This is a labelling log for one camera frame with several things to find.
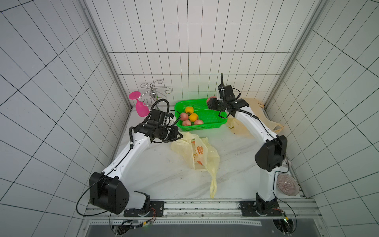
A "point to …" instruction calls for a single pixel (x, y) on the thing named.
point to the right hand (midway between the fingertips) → (212, 101)
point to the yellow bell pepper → (189, 110)
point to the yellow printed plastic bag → (198, 154)
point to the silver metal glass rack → (156, 93)
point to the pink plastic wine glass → (141, 108)
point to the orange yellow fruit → (193, 117)
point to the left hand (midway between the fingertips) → (180, 139)
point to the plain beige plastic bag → (257, 106)
